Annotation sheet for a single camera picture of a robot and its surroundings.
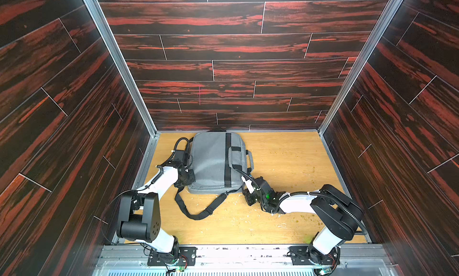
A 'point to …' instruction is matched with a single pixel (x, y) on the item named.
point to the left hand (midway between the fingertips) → (191, 180)
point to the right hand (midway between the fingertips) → (246, 189)
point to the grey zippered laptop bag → (219, 160)
